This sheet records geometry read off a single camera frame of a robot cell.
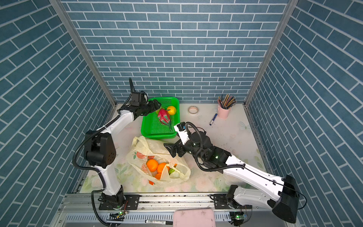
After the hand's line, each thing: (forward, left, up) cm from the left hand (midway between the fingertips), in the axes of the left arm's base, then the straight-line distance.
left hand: (157, 105), depth 94 cm
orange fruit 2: (-36, -4, -14) cm, 39 cm away
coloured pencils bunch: (+9, -50, -6) cm, 51 cm away
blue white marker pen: (+2, -41, -17) cm, 44 cm away
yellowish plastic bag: (-40, -13, -11) cm, 43 cm away
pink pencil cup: (+3, -47, -12) cm, 49 cm away
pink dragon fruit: (-2, -3, -12) cm, 12 cm away
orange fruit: (-35, +1, -14) cm, 38 cm away
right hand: (-31, -10, +9) cm, 34 cm away
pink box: (-61, -22, -16) cm, 67 cm away
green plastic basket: (-4, +7, -18) cm, 20 cm away
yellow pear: (+7, -8, -12) cm, 16 cm away
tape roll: (+12, -25, -18) cm, 33 cm away
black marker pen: (-62, -4, -18) cm, 64 cm away
